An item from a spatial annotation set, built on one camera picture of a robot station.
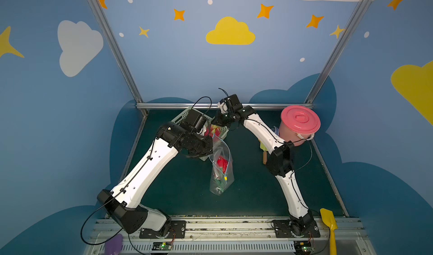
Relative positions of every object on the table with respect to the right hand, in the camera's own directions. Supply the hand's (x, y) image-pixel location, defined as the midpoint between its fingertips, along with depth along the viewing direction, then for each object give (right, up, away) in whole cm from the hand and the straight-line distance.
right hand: (212, 120), depth 91 cm
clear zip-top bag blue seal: (+5, -28, -8) cm, 30 cm away
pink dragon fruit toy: (-1, -5, +1) cm, 5 cm away
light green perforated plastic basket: (+5, -6, +8) cm, 12 cm away
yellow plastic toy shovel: (+55, -47, -15) cm, 73 cm away
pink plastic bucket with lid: (+47, -2, 0) cm, 47 cm away
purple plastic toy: (-42, -55, -21) cm, 72 cm away
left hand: (+3, -14, -23) cm, 27 cm away
